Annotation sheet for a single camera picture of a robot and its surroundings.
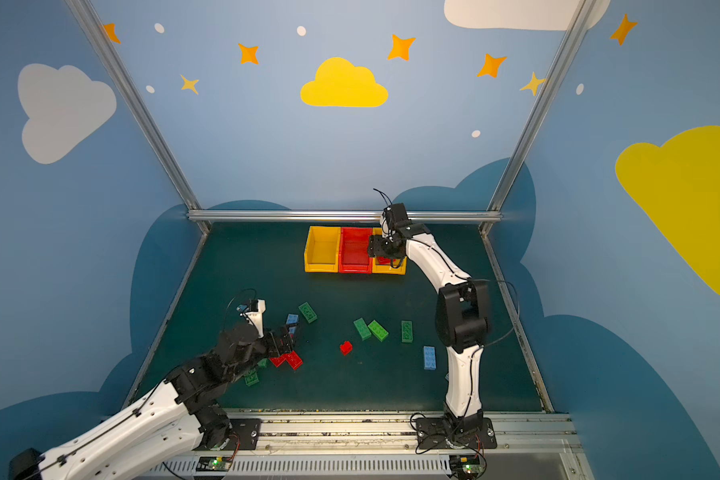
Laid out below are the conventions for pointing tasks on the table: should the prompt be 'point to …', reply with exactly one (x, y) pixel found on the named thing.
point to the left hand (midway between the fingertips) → (292, 329)
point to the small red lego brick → (346, 347)
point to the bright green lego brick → (378, 330)
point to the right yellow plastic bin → (387, 269)
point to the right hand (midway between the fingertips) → (379, 246)
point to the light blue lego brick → (292, 319)
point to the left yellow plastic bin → (321, 250)
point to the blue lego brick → (429, 356)
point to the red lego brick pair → (294, 360)
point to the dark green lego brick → (406, 331)
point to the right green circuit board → (465, 465)
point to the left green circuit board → (213, 463)
